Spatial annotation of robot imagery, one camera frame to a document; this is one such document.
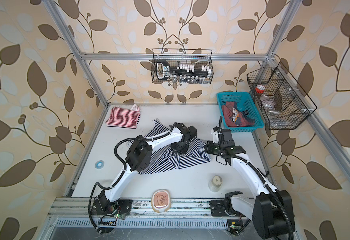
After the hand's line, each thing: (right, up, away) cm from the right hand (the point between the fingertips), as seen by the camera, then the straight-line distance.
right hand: (205, 147), depth 84 cm
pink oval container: (-24, -25, -10) cm, 36 cm away
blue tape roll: (-64, -11, +6) cm, 65 cm away
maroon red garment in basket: (+24, +17, +22) cm, 37 cm away
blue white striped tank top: (-22, -8, +7) cm, 25 cm away
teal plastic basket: (+37, +28, +31) cm, 56 cm away
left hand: (-14, -5, +8) cm, 17 cm away
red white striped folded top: (-56, +17, +24) cm, 63 cm away
